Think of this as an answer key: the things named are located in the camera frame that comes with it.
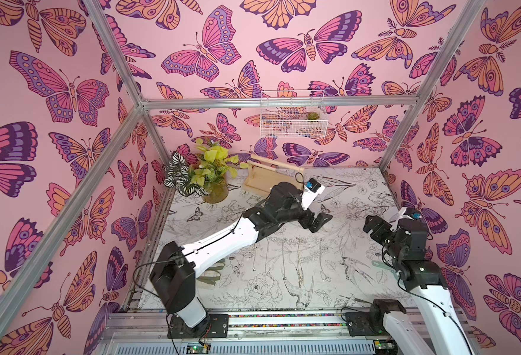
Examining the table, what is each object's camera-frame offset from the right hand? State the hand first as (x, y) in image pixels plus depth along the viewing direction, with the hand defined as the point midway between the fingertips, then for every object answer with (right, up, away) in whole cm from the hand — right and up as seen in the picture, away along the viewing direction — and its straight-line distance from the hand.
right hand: (379, 222), depth 76 cm
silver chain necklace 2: (-38, -16, +14) cm, 44 cm away
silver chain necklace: (-32, -22, +9) cm, 40 cm away
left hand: (-20, +6, -4) cm, 21 cm away
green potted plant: (-63, +18, +14) cm, 67 cm away
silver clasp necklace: (-17, -23, +9) cm, 30 cm away
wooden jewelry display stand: (-41, +20, +42) cm, 62 cm away
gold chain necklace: (-26, -20, +11) cm, 34 cm away
